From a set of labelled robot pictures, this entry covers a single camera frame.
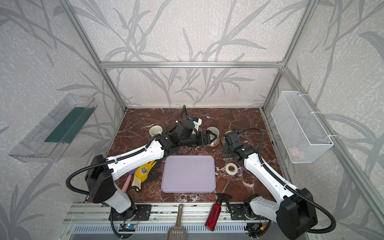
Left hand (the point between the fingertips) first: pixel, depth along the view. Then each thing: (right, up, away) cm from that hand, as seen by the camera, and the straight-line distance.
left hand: (214, 135), depth 74 cm
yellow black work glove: (-40, -23, +12) cm, 48 cm away
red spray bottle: (0, -36, -3) cm, 36 cm away
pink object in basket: (+39, -8, -1) cm, 40 cm away
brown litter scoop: (-17, -45, -5) cm, 48 cm away
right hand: (+9, -6, +11) cm, 15 cm away
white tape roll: (+9, -22, +13) cm, 27 cm away
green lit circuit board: (-42, -44, -3) cm, 61 cm away
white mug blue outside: (-36, +1, +21) cm, 42 cm away
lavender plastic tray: (-14, -24, +12) cm, 30 cm away
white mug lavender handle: (+6, +2, -12) cm, 13 cm away
